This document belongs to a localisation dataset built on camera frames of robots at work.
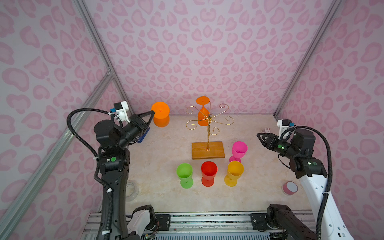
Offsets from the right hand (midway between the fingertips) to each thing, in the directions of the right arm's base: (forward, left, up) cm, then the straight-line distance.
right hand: (260, 134), depth 70 cm
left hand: (-1, +46, +16) cm, 48 cm away
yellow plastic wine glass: (-9, +9, -20) cm, 23 cm away
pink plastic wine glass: (+2, +6, -17) cm, 19 cm away
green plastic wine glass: (-11, +36, -20) cm, 43 cm away
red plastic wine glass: (-11, +24, -17) cm, 31 cm away
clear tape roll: (-18, +66, -29) cm, 75 cm away
